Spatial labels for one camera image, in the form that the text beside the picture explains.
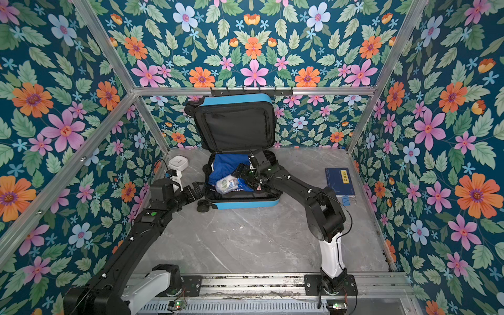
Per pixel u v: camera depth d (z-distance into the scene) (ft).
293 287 2.46
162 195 1.95
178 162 3.64
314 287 2.41
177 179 2.37
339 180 3.45
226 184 2.85
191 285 2.42
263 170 2.30
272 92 2.98
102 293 1.27
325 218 1.66
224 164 3.23
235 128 3.05
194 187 2.39
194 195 2.36
